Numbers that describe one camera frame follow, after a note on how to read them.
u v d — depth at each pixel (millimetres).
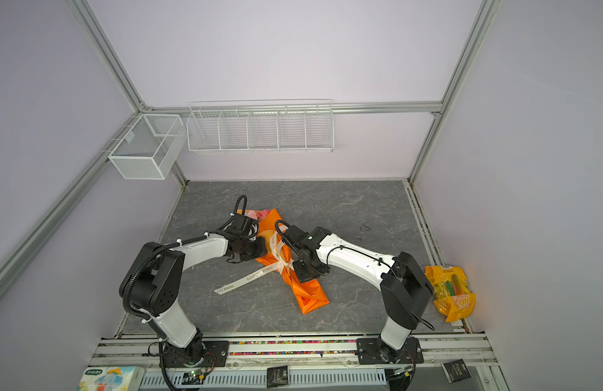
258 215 1019
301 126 1051
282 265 867
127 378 663
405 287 447
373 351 738
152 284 475
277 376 680
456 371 694
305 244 602
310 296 771
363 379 707
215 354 737
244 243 794
